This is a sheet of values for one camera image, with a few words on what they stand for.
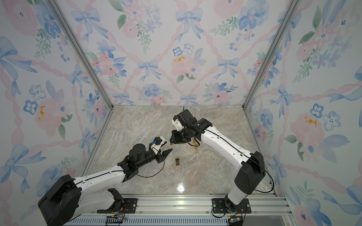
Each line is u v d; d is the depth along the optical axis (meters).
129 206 0.74
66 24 0.75
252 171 0.42
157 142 0.66
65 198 0.41
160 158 0.71
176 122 0.72
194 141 0.65
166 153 0.74
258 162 0.43
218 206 0.73
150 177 0.60
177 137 0.68
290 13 0.71
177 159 0.84
